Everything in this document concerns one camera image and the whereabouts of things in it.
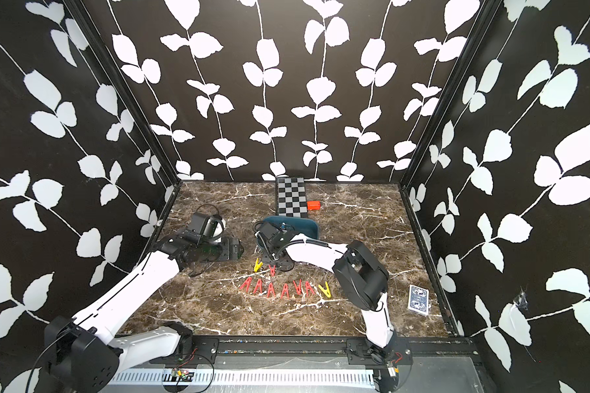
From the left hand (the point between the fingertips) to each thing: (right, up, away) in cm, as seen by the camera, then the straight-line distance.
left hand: (234, 247), depth 81 cm
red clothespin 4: (+12, -16, +5) cm, 20 cm away
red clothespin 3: (+7, -15, +6) cm, 18 cm away
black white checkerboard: (+18, +18, +30) cm, 39 cm away
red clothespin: (+12, -11, +10) cm, 18 cm away
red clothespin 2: (+3, -14, +7) cm, 16 cm away
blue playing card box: (+64, -19, +3) cm, 66 cm away
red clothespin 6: (+22, -16, +5) cm, 27 cm away
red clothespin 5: (+17, -16, +5) cm, 24 cm away
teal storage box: (+21, +6, +23) cm, 32 cm away
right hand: (+10, -5, +9) cm, 14 cm away
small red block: (+29, +14, +31) cm, 44 cm away
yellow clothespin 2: (+32, -17, +5) cm, 36 cm away
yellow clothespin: (+6, -9, +11) cm, 15 cm away
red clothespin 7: (+25, -16, +6) cm, 30 cm away
